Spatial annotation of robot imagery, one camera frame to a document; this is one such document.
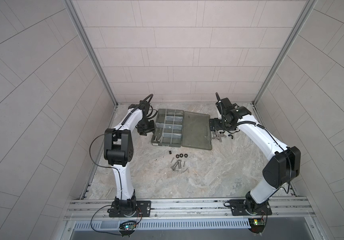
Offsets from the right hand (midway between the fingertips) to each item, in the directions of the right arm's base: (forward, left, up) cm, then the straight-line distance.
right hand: (215, 126), depth 85 cm
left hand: (+6, +36, -8) cm, 38 cm away
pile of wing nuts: (+2, -5, -14) cm, 15 cm away
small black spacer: (-7, +27, -14) cm, 32 cm away
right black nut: (-10, +18, -15) cm, 25 cm away
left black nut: (-10, +23, -15) cm, 29 cm away
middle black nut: (-9, +20, -14) cm, 27 cm away
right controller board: (-45, -12, -17) cm, 50 cm away
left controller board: (-42, +46, -12) cm, 64 cm away
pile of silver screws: (-16, +26, -14) cm, 34 cm away
